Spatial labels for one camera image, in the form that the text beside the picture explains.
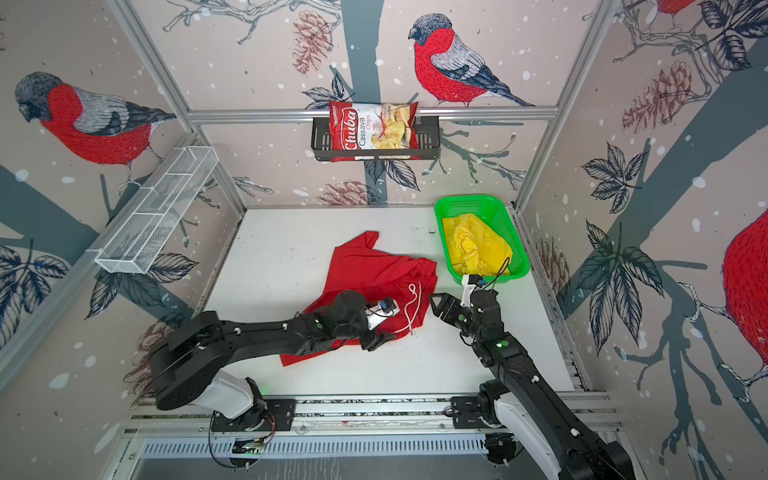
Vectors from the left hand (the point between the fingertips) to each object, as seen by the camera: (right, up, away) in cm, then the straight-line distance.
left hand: (391, 327), depth 81 cm
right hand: (+12, +6, +1) cm, 13 cm away
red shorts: (-5, +13, +12) cm, 18 cm away
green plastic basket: (+40, +34, +30) cm, 61 cm away
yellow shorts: (+28, +21, +15) cm, 38 cm away
